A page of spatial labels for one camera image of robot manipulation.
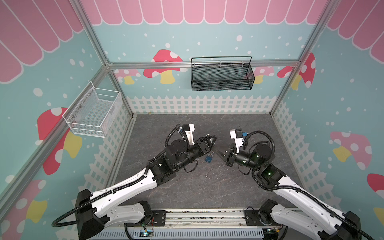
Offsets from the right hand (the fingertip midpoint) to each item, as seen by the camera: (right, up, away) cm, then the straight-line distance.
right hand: (212, 149), depth 62 cm
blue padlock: (+1, -10, +31) cm, 33 cm away
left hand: (+2, +3, +1) cm, 3 cm away
